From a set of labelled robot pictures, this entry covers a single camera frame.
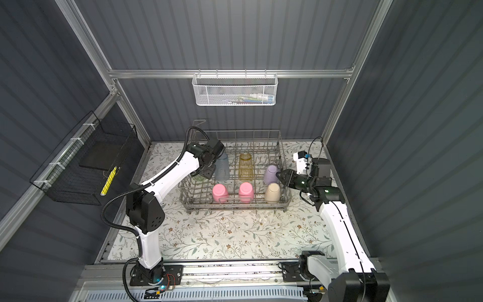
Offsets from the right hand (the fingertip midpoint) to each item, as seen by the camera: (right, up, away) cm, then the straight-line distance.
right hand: (282, 175), depth 75 cm
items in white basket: (-12, +36, +16) cm, 41 cm away
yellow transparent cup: (-15, -1, +29) cm, 33 cm away
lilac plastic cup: (-3, -1, +14) cm, 15 cm away
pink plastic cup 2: (-15, -9, +7) cm, 19 cm away
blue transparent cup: (-27, +2, +17) cm, 32 cm away
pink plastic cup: (-27, -8, +8) cm, 29 cm away
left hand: (-35, +1, +11) cm, 37 cm away
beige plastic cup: (-3, -9, +7) cm, 12 cm away
